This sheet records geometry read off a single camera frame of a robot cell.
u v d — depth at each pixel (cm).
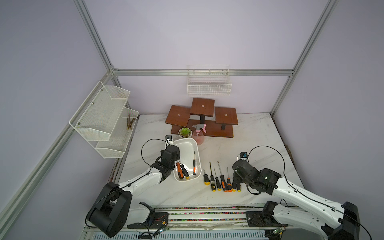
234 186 83
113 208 41
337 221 40
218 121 96
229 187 83
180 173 86
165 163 66
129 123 97
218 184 85
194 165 91
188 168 90
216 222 74
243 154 70
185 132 98
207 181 84
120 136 93
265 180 52
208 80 95
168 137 75
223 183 84
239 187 82
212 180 86
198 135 98
